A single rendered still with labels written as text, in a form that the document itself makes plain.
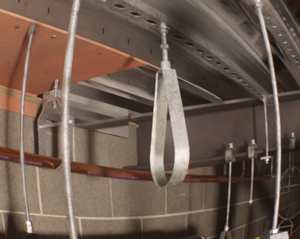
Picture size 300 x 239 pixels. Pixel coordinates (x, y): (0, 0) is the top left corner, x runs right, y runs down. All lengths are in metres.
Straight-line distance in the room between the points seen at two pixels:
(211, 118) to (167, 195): 0.49
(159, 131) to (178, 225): 1.31
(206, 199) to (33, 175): 1.29
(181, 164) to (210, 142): 0.93
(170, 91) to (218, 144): 0.88
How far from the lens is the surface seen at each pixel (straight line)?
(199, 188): 2.28
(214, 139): 1.64
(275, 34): 0.85
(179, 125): 0.74
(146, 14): 0.76
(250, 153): 1.45
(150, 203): 1.86
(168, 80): 0.77
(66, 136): 0.41
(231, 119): 1.62
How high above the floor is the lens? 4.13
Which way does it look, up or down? 11 degrees up
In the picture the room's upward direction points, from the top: 1 degrees counter-clockwise
